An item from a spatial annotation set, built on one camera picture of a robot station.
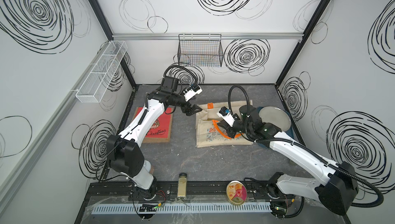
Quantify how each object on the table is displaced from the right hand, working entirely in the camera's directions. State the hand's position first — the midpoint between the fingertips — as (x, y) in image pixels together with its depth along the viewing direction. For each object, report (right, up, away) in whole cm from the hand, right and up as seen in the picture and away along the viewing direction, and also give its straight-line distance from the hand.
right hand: (219, 123), depth 76 cm
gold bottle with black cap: (-18, -29, -3) cm, 35 cm away
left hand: (-11, +10, +4) cm, 16 cm away
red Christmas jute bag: (-34, -7, +16) cm, 38 cm away
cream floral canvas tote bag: (-5, -7, +9) cm, 12 cm away
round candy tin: (+7, -31, -5) cm, 33 cm away
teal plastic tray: (+46, -8, +19) cm, 51 cm away
